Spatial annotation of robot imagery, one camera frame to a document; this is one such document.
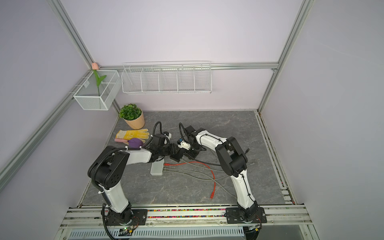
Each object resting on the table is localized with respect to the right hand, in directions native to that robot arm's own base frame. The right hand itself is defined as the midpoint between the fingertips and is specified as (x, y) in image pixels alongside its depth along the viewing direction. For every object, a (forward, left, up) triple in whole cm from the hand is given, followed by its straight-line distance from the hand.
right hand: (191, 157), depth 96 cm
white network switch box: (-9, +20, +3) cm, 22 cm away
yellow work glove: (+19, +38, 0) cm, 42 cm away
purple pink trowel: (+10, +40, +2) cm, 42 cm away
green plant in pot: (+25, +40, +13) cm, 49 cm away
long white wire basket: (+45, +7, +29) cm, 55 cm away
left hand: (+4, +8, +3) cm, 9 cm away
